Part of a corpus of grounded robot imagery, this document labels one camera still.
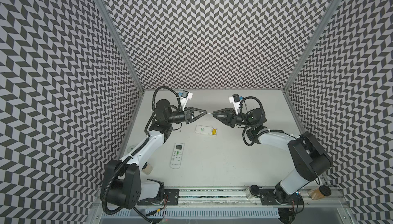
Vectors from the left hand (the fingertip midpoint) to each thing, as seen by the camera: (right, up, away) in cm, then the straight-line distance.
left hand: (206, 113), depth 70 cm
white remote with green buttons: (-16, -24, +15) cm, 33 cm away
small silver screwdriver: (+2, 0, +3) cm, 3 cm away
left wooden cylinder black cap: (-29, -28, +6) cm, 41 cm away
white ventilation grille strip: (-6, -46, 0) cm, 46 cm away
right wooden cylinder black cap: (+51, -34, -3) cm, 62 cm away
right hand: (+3, -3, +1) cm, 4 cm away
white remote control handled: (0, -12, +26) cm, 29 cm away
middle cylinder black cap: (+21, -34, -3) cm, 40 cm away
